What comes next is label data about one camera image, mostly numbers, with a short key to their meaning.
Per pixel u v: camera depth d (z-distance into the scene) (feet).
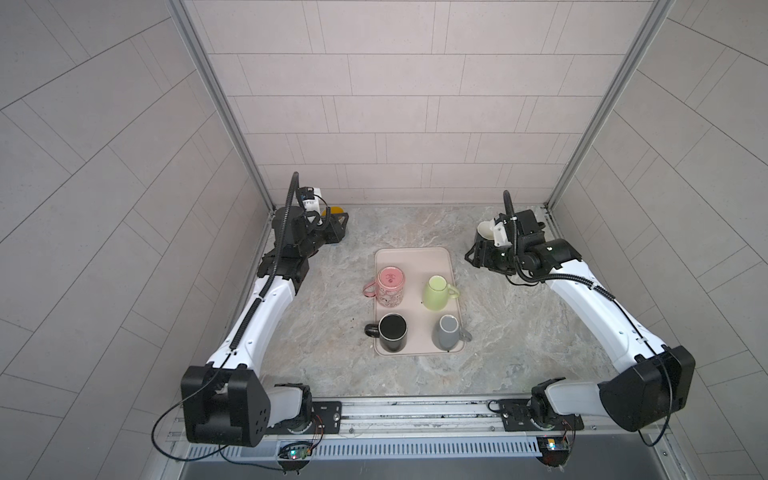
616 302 1.47
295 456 2.11
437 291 2.72
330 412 2.38
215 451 1.38
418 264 3.35
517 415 2.32
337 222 2.22
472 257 2.38
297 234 1.86
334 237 2.21
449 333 2.48
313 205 2.19
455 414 2.39
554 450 2.23
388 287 2.71
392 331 2.47
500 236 2.25
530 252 1.85
